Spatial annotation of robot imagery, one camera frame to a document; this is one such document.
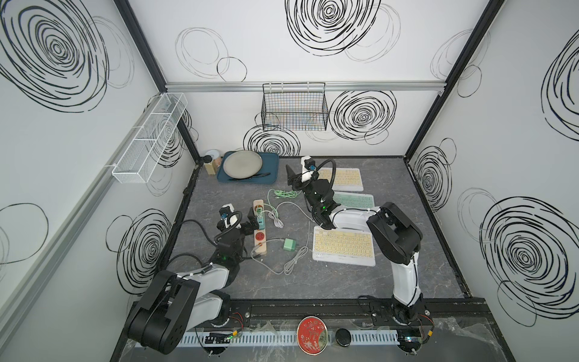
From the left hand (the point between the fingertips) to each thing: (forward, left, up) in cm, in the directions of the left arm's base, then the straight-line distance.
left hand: (240, 211), depth 86 cm
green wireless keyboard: (+15, -48, -11) cm, 52 cm away
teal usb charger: (-1, -8, -5) cm, 9 cm away
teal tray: (+37, -7, -13) cm, 40 cm away
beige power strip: (-8, -8, -9) cm, 14 cm away
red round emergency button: (-38, -27, -8) cm, 47 cm away
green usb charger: (-9, -19, -9) cm, 23 cm away
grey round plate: (+35, +7, -10) cm, 37 cm away
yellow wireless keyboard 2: (-8, -41, -11) cm, 43 cm away
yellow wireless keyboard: (+27, -47, -11) cm, 55 cm away
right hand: (+14, -20, +13) cm, 28 cm away
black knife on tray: (+26, +2, -11) cm, 29 cm away
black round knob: (-39, -35, -2) cm, 52 cm away
